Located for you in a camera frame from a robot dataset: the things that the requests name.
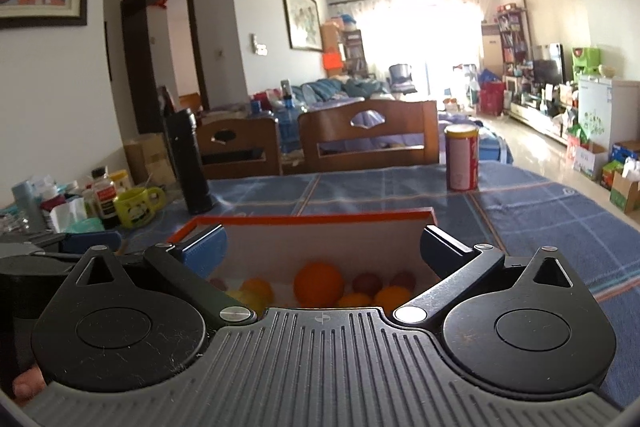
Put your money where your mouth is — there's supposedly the operator hand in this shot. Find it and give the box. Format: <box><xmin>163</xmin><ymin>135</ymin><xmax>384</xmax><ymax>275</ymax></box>
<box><xmin>12</xmin><ymin>365</ymin><xmax>47</xmax><ymax>405</ymax></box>

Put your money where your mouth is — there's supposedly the lone orange behind bag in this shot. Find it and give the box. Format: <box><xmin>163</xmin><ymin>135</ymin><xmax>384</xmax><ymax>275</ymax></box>
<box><xmin>240</xmin><ymin>277</ymin><xmax>274</xmax><ymax>306</ymax></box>

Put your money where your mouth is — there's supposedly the small orange by pomelo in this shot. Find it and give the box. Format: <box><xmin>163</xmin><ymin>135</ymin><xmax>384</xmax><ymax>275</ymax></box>
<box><xmin>373</xmin><ymin>285</ymin><xmax>412</xmax><ymax>317</ymax></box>

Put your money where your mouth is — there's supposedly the blue checked tablecloth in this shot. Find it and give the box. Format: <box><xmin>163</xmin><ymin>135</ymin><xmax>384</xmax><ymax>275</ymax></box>
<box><xmin>119</xmin><ymin>159</ymin><xmax>640</xmax><ymax>408</ymax></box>

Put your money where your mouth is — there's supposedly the yellow-green mug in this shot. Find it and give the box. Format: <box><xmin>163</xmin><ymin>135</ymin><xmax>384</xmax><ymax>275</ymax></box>
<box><xmin>114</xmin><ymin>187</ymin><xmax>166</xmax><ymax>230</ymax></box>

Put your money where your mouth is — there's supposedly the large yellow pomelo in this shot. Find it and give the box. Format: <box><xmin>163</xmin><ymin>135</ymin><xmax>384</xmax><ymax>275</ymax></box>
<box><xmin>226</xmin><ymin>289</ymin><xmax>268</xmax><ymax>317</ymax></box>

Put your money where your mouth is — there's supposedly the teal tissue pack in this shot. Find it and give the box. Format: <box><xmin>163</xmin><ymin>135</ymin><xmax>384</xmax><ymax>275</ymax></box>
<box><xmin>65</xmin><ymin>217</ymin><xmax>105</xmax><ymax>234</ymax></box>

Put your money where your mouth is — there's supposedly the small red tomato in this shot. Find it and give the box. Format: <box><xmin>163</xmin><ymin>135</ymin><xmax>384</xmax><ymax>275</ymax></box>
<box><xmin>352</xmin><ymin>272</ymin><xmax>383</xmax><ymax>298</ymax></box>

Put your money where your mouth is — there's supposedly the orange cardboard box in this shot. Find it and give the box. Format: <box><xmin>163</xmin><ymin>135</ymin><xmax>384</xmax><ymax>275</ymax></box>
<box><xmin>169</xmin><ymin>207</ymin><xmax>438</xmax><ymax>308</ymax></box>

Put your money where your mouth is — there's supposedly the small orange far left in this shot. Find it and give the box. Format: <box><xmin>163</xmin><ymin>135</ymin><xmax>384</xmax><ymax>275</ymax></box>
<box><xmin>337</xmin><ymin>293</ymin><xmax>372</xmax><ymax>308</ymax></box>

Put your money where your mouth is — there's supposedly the pink cylindrical canister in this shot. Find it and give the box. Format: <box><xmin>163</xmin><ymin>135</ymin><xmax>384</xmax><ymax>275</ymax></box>
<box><xmin>444</xmin><ymin>124</ymin><xmax>480</xmax><ymax>192</ymax></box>

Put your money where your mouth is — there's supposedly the large orange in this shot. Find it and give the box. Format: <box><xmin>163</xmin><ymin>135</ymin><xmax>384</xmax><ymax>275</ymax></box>
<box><xmin>293</xmin><ymin>261</ymin><xmax>345</xmax><ymax>308</ymax></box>

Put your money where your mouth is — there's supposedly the black thermos bottle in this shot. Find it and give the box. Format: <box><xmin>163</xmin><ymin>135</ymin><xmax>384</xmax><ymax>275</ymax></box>
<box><xmin>164</xmin><ymin>107</ymin><xmax>215</xmax><ymax>215</ymax></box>

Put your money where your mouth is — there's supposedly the wooden chair behind table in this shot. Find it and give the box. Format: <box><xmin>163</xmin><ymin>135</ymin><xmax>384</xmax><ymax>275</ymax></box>
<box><xmin>298</xmin><ymin>100</ymin><xmax>439</xmax><ymax>172</ymax></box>

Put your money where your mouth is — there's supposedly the white chest freezer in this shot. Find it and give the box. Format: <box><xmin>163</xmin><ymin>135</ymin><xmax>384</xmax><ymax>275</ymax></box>
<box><xmin>578</xmin><ymin>76</ymin><xmax>639</xmax><ymax>150</ymax></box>

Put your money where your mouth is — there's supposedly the framed painting far wall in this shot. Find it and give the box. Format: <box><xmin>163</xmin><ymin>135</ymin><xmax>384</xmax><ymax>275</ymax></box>
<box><xmin>283</xmin><ymin>0</ymin><xmax>322</xmax><ymax>52</ymax></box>

